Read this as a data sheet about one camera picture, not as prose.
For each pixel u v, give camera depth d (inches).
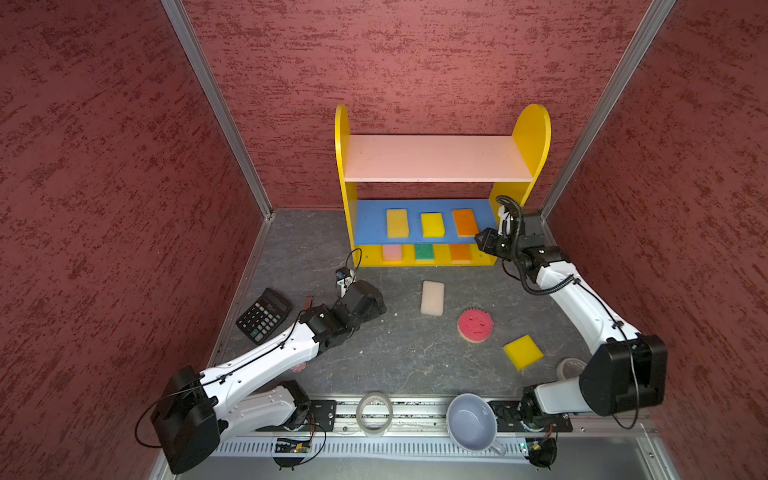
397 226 37.2
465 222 38.2
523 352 32.7
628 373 16.1
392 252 40.5
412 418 29.8
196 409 15.3
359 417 29.2
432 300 37.3
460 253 41.7
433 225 37.4
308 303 37.1
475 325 34.4
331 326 22.3
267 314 35.3
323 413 29.3
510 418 29.1
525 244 24.9
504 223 25.3
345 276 28.0
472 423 29.0
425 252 41.7
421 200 47.5
